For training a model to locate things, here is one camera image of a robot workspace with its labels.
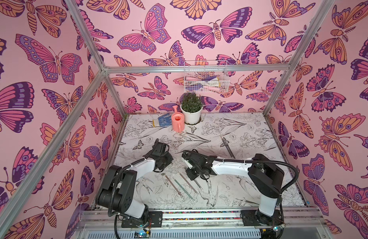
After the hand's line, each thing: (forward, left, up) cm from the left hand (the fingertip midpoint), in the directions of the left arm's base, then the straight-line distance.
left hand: (173, 157), depth 94 cm
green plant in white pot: (+32, -12, +15) cm, 37 cm away
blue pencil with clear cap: (-17, -16, -1) cm, 23 cm away
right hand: (-9, -9, 0) cm, 13 cm away
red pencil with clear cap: (-15, -9, -2) cm, 18 cm away
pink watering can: (+24, -2, +8) cm, 25 cm away
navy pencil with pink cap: (+13, -36, -2) cm, 38 cm away
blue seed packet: (+34, +9, -1) cm, 35 cm away
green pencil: (-19, -7, -2) cm, 20 cm away
